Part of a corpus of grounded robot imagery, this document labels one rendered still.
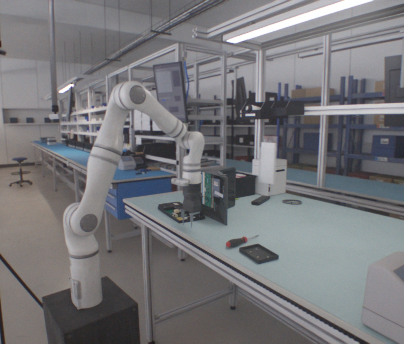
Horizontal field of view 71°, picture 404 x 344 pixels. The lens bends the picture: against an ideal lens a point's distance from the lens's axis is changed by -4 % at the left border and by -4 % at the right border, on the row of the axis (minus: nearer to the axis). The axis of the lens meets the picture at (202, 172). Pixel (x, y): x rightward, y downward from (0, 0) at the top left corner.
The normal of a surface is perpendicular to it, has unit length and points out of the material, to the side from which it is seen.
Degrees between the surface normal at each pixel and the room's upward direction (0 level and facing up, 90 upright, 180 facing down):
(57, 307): 0
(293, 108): 90
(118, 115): 73
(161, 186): 90
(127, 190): 90
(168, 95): 101
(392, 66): 98
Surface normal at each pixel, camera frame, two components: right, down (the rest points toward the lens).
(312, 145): -0.82, 0.09
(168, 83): -0.50, 0.32
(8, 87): 0.57, 0.13
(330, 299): 0.00, -0.99
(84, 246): 0.21, -0.90
